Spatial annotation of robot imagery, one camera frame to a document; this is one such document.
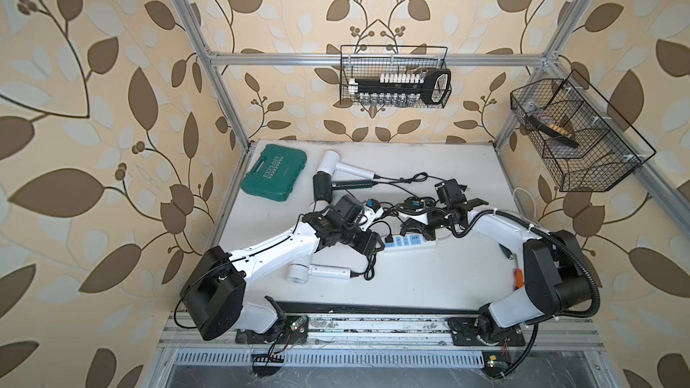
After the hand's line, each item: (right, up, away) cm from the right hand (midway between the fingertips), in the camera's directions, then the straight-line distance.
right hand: (405, 224), depth 88 cm
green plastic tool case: (-48, +17, +17) cm, 54 cm away
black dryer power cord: (-5, -5, +1) cm, 7 cm away
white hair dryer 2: (-33, -13, -7) cm, 36 cm away
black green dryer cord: (+6, +8, +14) cm, 17 cm away
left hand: (-10, -3, -10) cm, 14 cm away
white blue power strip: (0, -6, +1) cm, 6 cm away
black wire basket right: (+47, +25, -15) cm, 56 cm away
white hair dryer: (-27, +21, +21) cm, 40 cm away
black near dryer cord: (-12, -15, -3) cm, 20 cm away
